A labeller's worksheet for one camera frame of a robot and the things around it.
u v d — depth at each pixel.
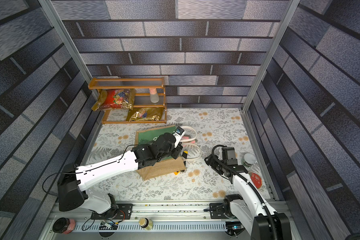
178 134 0.63
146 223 0.61
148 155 0.54
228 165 0.62
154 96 1.00
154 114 1.10
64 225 0.65
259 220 0.39
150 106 1.04
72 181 0.41
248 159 0.84
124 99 1.00
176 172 0.86
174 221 0.73
